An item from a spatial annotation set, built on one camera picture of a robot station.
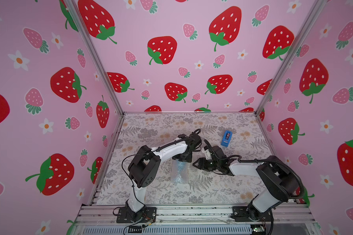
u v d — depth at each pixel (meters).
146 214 0.74
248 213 0.67
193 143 0.67
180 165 0.84
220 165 0.72
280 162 0.50
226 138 1.01
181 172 0.81
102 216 0.76
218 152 0.73
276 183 0.45
